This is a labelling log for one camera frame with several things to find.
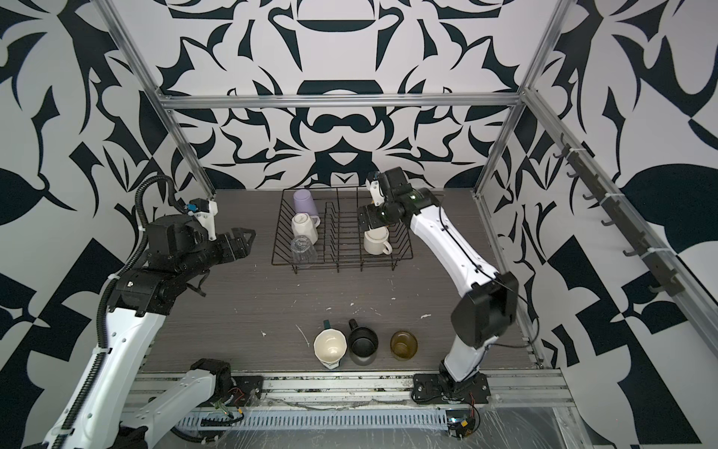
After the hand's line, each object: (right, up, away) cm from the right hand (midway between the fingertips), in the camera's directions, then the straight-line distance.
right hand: (371, 211), depth 83 cm
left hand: (-33, -5, -14) cm, 36 cm away
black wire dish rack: (-18, -5, +21) cm, 28 cm away
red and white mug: (+2, -9, +11) cm, 15 cm away
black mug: (-2, -38, -2) cm, 38 cm away
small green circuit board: (+22, -54, -12) cm, 59 cm away
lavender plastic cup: (-23, +3, +16) cm, 28 cm away
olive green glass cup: (+9, -39, -1) cm, 40 cm away
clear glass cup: (-21, -14, +8) cm, 27 cm away
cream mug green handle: (-12, -38, -3) cm, 40 cm away
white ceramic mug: (-21, -4, +11) cm, 24 cm away
